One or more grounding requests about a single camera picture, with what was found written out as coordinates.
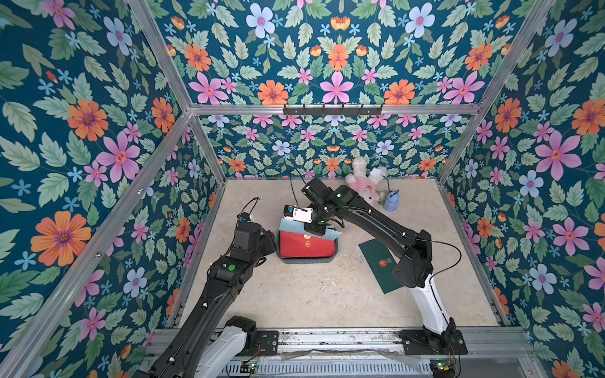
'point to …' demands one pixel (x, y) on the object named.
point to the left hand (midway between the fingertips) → (271, 235)
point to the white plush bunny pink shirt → (367, 184)
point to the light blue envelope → (298, 227)
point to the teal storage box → (303, 260)
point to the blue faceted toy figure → (391, 203)
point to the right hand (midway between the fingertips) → (307, 222)
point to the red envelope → (301, 244)
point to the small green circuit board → (254, 365)
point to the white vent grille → (333, 368)
